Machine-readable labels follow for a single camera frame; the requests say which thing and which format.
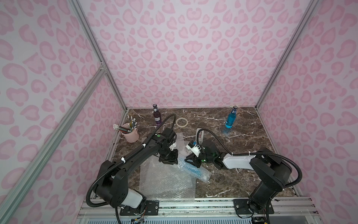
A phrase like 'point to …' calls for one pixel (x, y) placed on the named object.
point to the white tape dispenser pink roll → (201, 135)
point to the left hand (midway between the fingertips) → (177, 162)
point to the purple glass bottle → (156, 115)
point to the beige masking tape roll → (181, 122)
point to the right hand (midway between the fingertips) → (188, 159)
